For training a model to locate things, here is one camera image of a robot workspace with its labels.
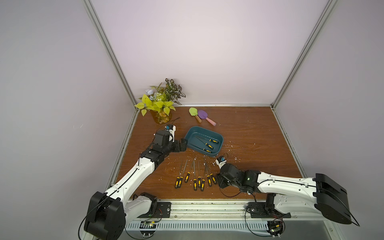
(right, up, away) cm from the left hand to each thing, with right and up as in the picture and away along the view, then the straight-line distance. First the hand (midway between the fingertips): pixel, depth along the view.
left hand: (183, 140), depth 83 cm
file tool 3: (+14, -8, +12) cm, 20 cm away
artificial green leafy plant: (-15, +26, +15) cm, 34 cm away
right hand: (+18, -19, -3) cm, 26 cm away
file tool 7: (+7, -23, 0) cm, 24 cm away
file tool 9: (+11, -23, 0) cm, 25 cm away
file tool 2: (+14, -4, +14) cm, 21 cm away
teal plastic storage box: (+13, -3, +16) cm, 21 cm away
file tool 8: (+9, -21, +1) cm, 23 cm away
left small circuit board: (-16, -40, -11) cm, 45 cm away
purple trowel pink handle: (+13, +15, +32) cm, 38 cm away
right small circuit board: (+46, -40, -13) cm, 62 cm away
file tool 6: (+3, -21, +2) cm, 21 cm away
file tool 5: (-1, -22, +1) cm, 22 cm away
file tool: (+17, -2, +16) cm, 23 cm away
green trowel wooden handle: (+5, +18, +34) cm, 38 cm away
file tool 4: (-3, -22, 0) cm, 22 cm away
